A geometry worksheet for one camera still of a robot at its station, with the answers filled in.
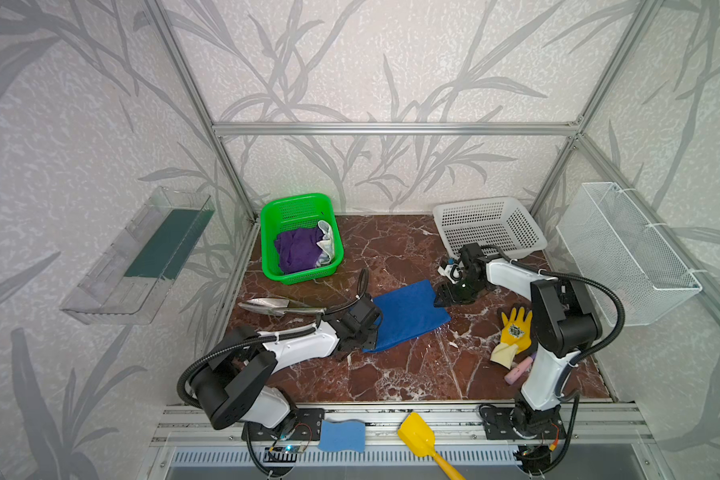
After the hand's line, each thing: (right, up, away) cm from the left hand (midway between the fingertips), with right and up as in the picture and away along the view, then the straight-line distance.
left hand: (374, 326), depth 89 cm
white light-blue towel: (-17, +25, +16) cm, 34 cm away
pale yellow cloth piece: (+37, -6, -6) cm, 38 cm away
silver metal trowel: (-31, +5, +6) cm, 32 cm away
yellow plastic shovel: (+11, -21, -18) cm, 30 cm away
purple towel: (-28, +23, +16) cm, 40 cm away
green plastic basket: (-35, +37, +31) cm, 59 cm away
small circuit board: (-22, -27, -17) cm, 39 cm away
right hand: (+22, +8, +7) cm, 25 cm away
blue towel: (+10, +3, +3) cm, 11 cm away
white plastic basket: (+45, +33, +27) cm, 62 cm away
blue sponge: (-7, -22, -17) cm, 28 cm away
